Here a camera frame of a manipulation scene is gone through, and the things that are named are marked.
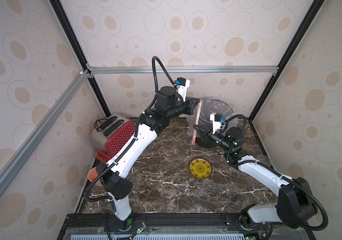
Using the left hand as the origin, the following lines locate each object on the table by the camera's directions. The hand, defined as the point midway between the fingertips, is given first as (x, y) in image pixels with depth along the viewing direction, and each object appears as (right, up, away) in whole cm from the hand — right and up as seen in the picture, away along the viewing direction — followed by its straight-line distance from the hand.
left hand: (206, 100), depth 63 cm
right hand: (-1, -10, +10) cm, 14 cm away
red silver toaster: (-51, -15, +24) cm, 58 cm away
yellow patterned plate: (+3, -36, +30) cm, 47 cm away
